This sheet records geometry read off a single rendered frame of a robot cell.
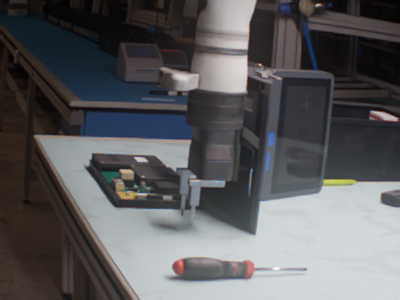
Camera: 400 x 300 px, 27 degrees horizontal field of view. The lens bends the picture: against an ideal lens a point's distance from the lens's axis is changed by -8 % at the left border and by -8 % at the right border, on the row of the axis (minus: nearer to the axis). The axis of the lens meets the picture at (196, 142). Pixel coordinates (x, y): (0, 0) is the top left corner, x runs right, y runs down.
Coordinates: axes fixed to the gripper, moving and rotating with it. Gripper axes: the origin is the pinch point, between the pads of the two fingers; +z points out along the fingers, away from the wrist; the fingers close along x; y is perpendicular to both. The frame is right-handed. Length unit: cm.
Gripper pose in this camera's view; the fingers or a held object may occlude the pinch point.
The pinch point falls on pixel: (186, 220)
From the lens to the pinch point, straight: 119.2
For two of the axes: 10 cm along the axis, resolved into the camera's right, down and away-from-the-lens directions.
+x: -2.5, -2.0, 9.5
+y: 9.6, 0.4, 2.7
